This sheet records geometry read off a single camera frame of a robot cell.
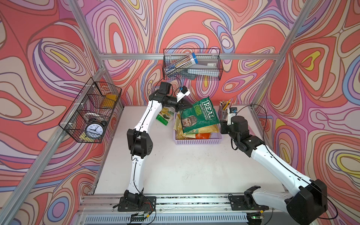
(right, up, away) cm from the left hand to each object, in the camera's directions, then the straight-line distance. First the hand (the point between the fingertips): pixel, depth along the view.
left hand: (191, 105), depth 83 cm
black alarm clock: (-49, -13, -15) cm, 53 cm away
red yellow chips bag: (+9, -20, +11) cm, 24 cm away
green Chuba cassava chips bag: (-18, -5, +28) cm, 34 cm away
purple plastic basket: (+19, -22, +16) cm, 33 cm away
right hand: (+19, -11, -3) cm, 22 cm away
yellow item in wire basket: (-47, +2, -5) cm, 48 cm away
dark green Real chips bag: (+5, -6, +2) cm, 8 cm away
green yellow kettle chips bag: (-7, -16, +12) cm, 22 cm away
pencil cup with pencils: (+26, +2, +18) cm, 32 cm away
